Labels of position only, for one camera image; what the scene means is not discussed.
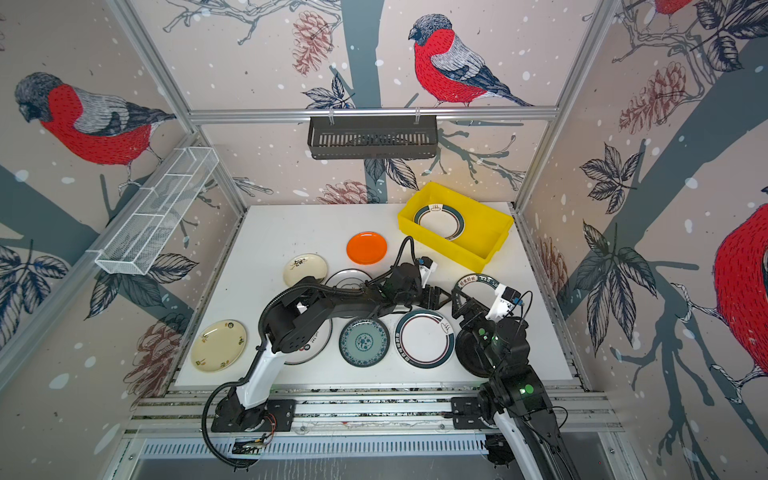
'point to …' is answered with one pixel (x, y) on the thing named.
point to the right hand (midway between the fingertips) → (461, 291)
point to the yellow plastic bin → (486, 225)
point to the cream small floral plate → (304, 265)
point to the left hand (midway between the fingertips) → (453, 294)
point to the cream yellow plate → (219, 345)
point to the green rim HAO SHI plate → (479, 286)
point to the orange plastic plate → (366, 248)
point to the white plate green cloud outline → (348, 278)
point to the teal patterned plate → (364, 342)
